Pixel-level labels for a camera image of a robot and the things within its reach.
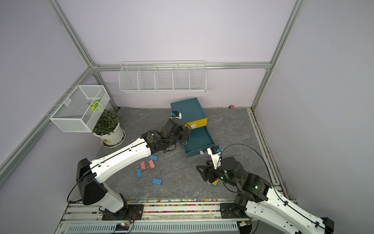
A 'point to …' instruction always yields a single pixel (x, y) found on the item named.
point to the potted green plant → (108, 128)
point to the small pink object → (232, 107)
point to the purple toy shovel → (210, 160)
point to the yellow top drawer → (197, 124)
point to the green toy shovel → (215, 183)
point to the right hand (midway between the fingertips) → (201, 164)
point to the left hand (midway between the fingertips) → (187, 132)
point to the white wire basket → (81, 111)
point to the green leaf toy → (94, 105)
